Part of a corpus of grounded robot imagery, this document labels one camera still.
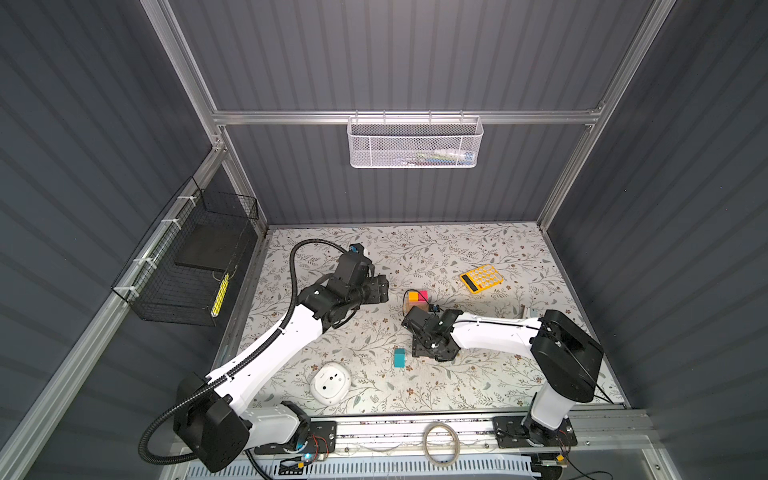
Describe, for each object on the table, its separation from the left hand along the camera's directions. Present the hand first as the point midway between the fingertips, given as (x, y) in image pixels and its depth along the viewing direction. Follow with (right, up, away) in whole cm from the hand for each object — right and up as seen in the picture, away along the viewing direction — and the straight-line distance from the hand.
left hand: (378, 284), depth 78 cm
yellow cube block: (+10, -5, +13) cm, 17 cm away
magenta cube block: (+14, -5, +14) cm, 20 cm away
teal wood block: (+6, -23, +9) cm, 25 cm away
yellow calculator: (+35, -1, +25) cm, 43 cm away
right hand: (+14, -21, +9) cm, 27 cm away
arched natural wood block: (+9, -8, +16) cm, 20 cm away
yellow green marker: (-36, -4, -12) cm, 38 cm away
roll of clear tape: (+19, -37, -6) cm, 43 cm away
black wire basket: (-48, +4, -7) cm, 48 cm away
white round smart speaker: (-13, -27, +1) cm, 30 cm away
